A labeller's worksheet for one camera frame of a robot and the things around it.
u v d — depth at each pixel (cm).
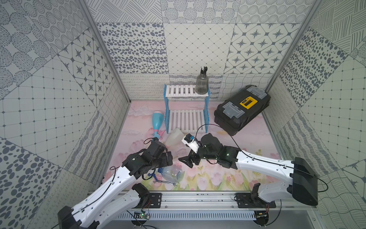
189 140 62
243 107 94
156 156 57
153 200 74
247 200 68
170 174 84
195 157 64
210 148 57
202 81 82
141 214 70
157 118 101
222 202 76
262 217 72
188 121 105
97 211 42
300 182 40
